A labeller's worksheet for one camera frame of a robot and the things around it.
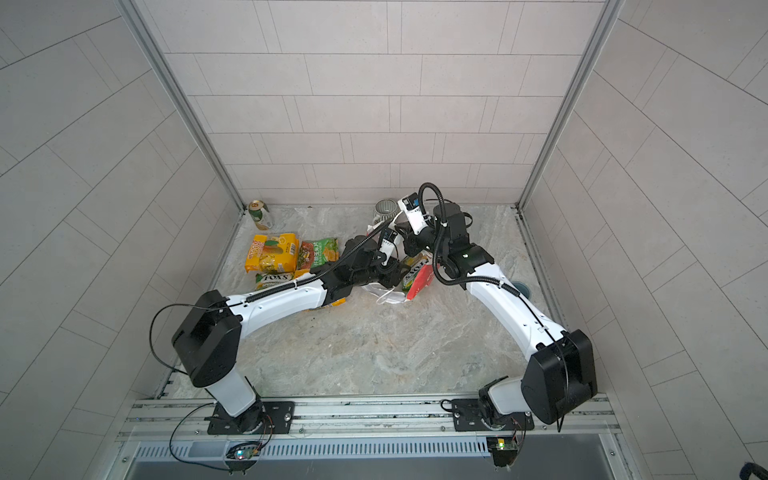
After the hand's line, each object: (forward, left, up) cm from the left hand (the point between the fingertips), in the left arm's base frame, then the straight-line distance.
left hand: (414, 264), depth 80 cm
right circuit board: (-40, -20, -16) cm, 48 cm away
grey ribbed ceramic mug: (+33, +9, -14) cm, 37 cm away
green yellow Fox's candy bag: (+4, -1, -6) cm, 8 cm away
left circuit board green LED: (-41, +37, -12) cm, 56 cm away
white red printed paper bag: (-8, 0, +2) cm, 8 cm away
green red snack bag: (+12, +34, -14) cm, 38 cm away
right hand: (+5, +5, +10) cm, 12 cm away
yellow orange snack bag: (+9, +44, -10) cm, 46 cm away
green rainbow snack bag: (+2, +45, -13) cm, 47 cm away
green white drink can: (+25, +53, -8) cm, 59 cm away
